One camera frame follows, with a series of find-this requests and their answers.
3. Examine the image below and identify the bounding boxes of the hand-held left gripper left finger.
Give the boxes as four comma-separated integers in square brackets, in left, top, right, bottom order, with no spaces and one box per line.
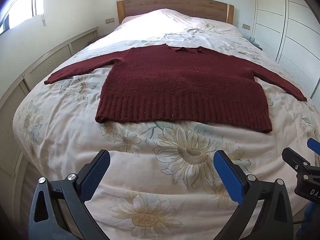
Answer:
[29,149,111,240]

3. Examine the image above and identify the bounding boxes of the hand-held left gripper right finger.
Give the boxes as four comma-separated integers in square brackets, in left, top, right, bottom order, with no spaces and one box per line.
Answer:
[213,150,294,240]

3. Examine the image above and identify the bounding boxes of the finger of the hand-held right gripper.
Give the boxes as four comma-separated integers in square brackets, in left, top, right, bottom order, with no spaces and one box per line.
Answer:
[282,147,311,171]
[307,137,320,156]

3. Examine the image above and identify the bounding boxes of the dark red knit sweater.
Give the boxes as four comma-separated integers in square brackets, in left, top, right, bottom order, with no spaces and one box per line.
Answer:
[44,43,307,133]

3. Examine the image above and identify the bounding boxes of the floral white bed duvet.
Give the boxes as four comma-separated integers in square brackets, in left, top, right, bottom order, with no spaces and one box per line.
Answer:
[12,8,320,240]

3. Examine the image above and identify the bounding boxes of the white wardrobe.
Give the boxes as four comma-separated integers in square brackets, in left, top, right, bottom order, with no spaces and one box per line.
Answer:
[251,0,320,99]

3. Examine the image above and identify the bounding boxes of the beige louvered low cabinet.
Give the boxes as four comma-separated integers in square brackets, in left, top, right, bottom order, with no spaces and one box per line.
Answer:
[0,27,99,205]

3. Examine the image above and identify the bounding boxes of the wooden headboard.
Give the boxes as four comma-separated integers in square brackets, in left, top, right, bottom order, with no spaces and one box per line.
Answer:
[116,0,234,25]

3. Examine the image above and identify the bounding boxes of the window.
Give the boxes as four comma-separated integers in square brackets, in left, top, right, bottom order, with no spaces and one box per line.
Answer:
[0,0,44,34]

